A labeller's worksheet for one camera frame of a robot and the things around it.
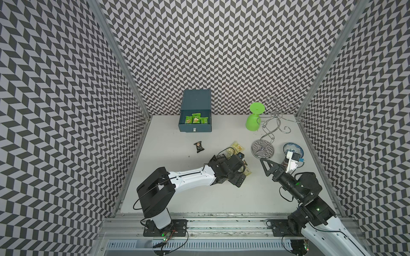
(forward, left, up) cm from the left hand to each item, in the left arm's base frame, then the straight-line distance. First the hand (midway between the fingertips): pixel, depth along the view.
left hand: (234, 174), depth 83 cm
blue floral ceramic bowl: (+18, -37, -2) cm, 41 cm away
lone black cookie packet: (+20, +20, -5) cm, 29 cm away
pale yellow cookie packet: (+3, -8, -5) cm, 10 cm away
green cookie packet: (+30, +26, +10) cm, 41 cm away
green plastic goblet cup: (+23, -10, +17) cm, 30 cm away
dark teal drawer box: (+48, +22, +9) cm, 54 cm away
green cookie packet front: (+32, +21, +10) cm, 40 cm away
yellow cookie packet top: (+19, -4, -6) cm, 21 cm away
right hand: (-2, -11, +15) cm, 18 cm away
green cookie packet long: (+30, +17, +9) cm, 36 cm away
